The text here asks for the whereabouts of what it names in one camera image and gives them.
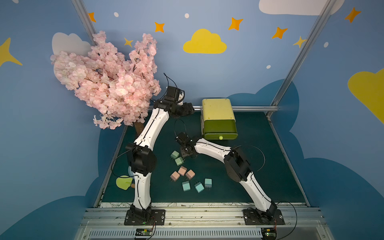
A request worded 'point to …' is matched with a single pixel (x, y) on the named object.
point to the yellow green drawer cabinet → (217, 116)
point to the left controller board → (143, 232)
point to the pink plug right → (190, 174)
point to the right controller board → (269, 233)
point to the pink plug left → (175, 176)
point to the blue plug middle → (199, 186)
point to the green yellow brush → (124, 183)
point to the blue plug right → (208, 182)
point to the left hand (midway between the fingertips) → (189, 109)
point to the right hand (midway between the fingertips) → (188, 149)
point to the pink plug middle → (182, 171)
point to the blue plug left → (186, 186)
